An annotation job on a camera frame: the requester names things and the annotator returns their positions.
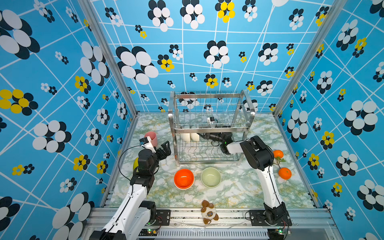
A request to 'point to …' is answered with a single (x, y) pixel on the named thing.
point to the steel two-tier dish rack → (200, 123)
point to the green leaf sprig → (279, 160)
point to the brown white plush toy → (208, 212)
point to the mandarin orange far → (278, 153)
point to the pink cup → (153, 137)
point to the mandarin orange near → (285, 173)
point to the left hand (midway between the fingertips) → (164, 143)
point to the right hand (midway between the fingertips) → (197, 131)
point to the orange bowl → (184, 179)
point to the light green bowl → (211, 177)
